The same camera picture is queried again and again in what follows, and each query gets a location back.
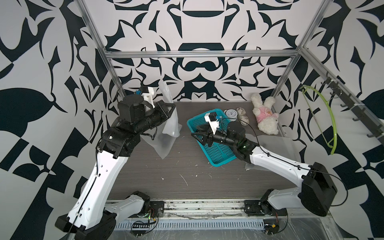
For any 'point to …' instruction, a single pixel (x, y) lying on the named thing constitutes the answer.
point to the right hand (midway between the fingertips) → (195, 128)
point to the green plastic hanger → (334, 146)
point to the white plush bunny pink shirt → (267, 118)
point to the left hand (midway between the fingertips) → (174, 101)
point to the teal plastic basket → (218, 153)
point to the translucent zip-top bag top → (284, 146)
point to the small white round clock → (231, 114)
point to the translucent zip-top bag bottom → (170, 129)
